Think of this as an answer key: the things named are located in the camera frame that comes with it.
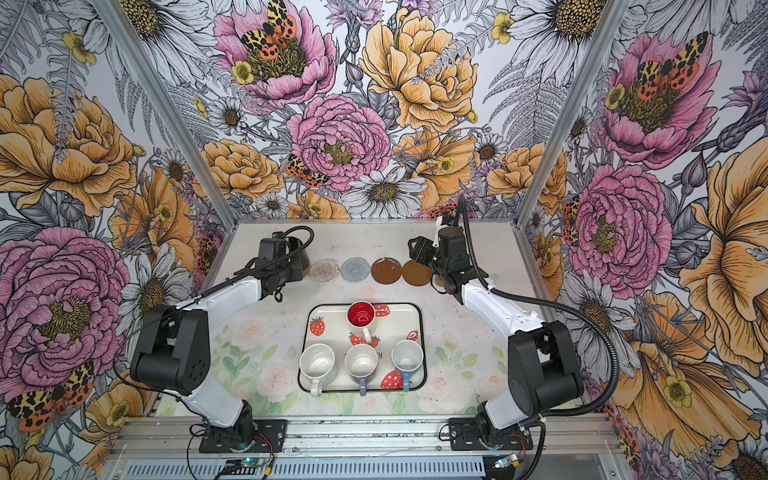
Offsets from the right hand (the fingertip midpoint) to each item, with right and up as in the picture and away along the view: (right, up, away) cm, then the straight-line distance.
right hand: (415, 252), depth 88 cm
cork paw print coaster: (+10, -10, +18) cm, 23 cm away
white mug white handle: (-27, -31, -3) cm, 42 cm away
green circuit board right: (+21, -49, -16) cm, 56 cm away
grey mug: (+1, +1, -10) cm, 10 cm away
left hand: (-38, -7, +8) cm, 39 cm away
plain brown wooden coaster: (+2, -8, +17) cm, 19 cm away
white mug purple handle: (-15, -31, -2) cm, 34 cm away
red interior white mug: (-16, -19, +5) cm, 25 cm away
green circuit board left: (-42, -51, -15) cm, 68 cm away
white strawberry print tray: (-27, -22, +7) cm, 35 cm away
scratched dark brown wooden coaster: (-9, -7, +20) cm, 23 cm away
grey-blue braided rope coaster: (-20, -6, +20) cm, 29 cm away
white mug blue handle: (-2, -29, -4) cm, 29 cm away
